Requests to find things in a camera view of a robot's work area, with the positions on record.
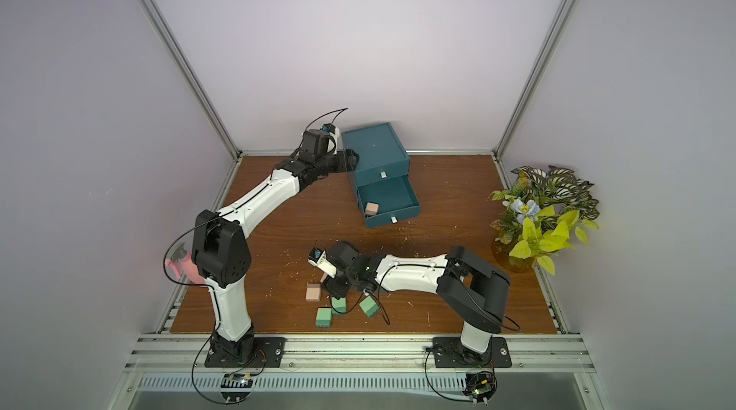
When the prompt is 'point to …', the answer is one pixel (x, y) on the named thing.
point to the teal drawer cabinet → (381, 175)
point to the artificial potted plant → (540, 211)
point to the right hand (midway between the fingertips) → (327, 271)
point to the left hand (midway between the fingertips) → (354, 155)
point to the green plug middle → (339, 305)
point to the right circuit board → (480, 386)
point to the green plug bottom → (324, 317)
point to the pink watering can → (189, 269)
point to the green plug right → (369, 307)
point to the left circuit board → (236, 388)
